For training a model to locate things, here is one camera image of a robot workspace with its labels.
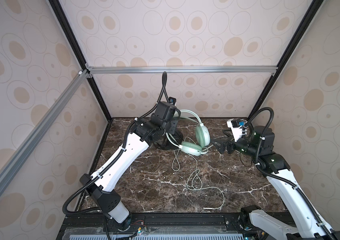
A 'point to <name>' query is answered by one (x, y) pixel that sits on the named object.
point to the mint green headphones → (202, 135)
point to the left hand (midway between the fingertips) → (174, 117)
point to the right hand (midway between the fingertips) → (218, 135)
